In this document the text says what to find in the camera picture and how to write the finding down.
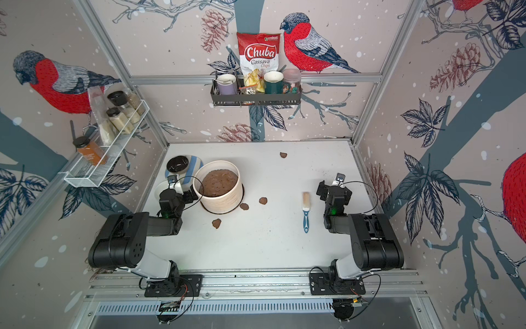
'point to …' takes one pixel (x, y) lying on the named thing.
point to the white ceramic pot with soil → (218, 184)
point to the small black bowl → (178, 164)
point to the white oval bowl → (160, 184)
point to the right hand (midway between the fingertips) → (333, 181)
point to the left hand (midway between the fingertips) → (187, 180)
